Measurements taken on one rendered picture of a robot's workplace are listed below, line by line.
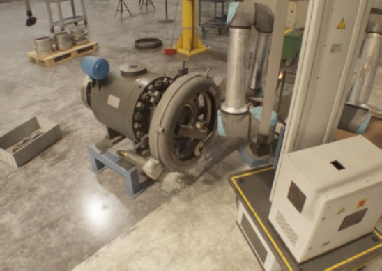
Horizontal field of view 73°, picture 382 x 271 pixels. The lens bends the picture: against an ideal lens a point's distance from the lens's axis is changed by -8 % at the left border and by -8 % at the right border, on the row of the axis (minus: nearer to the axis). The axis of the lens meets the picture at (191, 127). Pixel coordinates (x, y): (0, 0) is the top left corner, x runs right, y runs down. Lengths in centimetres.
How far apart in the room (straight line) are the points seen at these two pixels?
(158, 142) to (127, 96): 48
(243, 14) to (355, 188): 98
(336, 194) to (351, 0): 87
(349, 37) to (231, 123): 74
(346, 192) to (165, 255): 123
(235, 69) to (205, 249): 122
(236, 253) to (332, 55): 138
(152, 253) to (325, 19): 172
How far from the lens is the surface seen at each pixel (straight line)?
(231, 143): 293
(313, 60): 144
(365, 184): 147
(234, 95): 155
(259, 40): 160
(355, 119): 189
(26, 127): 350
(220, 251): 205
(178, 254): 203
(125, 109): 211
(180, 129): 187
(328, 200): 132
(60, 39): 593
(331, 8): 141
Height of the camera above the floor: 172
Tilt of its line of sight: 33 degrees down
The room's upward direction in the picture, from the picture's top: straight up
